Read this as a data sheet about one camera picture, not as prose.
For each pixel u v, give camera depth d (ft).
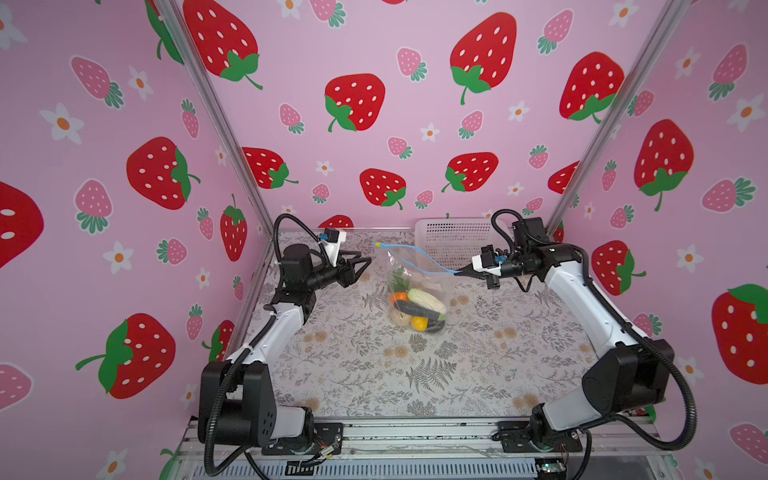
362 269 2.50
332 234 2.26
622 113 2.81
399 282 2.94
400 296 2.90
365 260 2.52
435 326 2.85
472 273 2.02
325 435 2.48
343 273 2.32
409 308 2.82
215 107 2.75
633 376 1.38
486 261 1.95
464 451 2.40
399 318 2.89
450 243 3.80
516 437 2.40
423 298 2.90
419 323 2.88
